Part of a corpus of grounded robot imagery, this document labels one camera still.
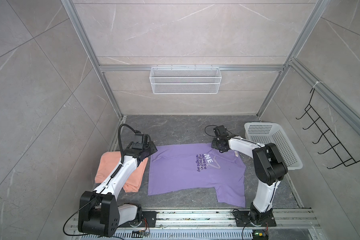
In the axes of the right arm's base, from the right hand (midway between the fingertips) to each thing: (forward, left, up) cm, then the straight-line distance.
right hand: (215, 143), depth 101 cm
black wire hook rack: (-17, -46, +29) cm, 57 cm away
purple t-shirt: (-16, +25, -3) cm, 30 cm away
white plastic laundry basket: (+9, -38, -1) cm, 39 cm away
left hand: (-7, +41, +13) cm, 43 cm away
